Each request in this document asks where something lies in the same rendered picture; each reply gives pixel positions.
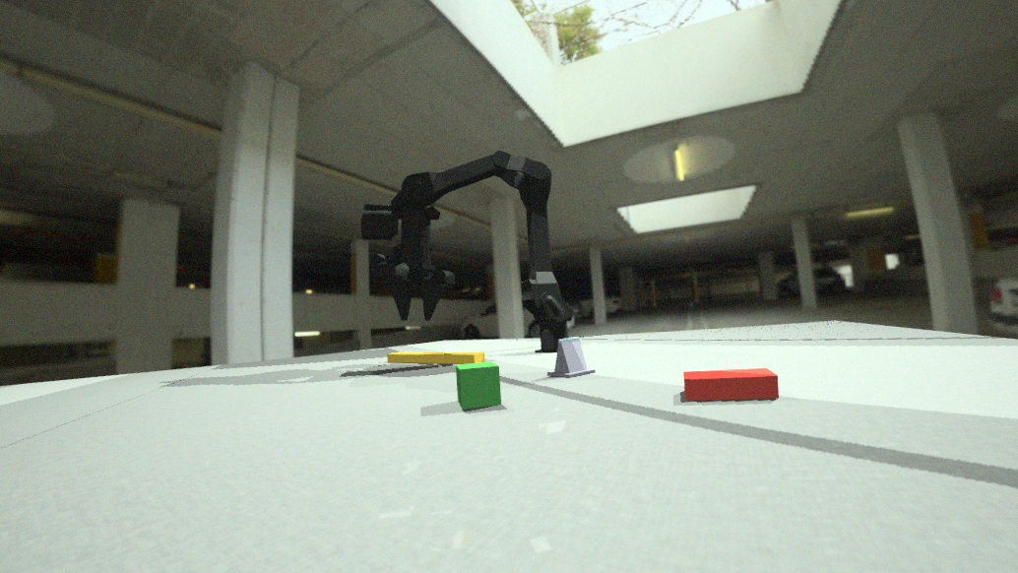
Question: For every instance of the red rectangular block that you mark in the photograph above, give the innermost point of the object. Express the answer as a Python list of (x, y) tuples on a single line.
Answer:
[(730, 384)]

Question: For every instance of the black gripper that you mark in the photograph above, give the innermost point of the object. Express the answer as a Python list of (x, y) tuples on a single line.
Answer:
[(415, 260)]

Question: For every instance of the green cube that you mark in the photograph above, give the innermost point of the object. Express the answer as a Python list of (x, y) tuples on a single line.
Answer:
[(478, 385)]

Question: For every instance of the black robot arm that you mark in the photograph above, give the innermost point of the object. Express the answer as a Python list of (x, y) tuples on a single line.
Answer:
[(420, 190)]

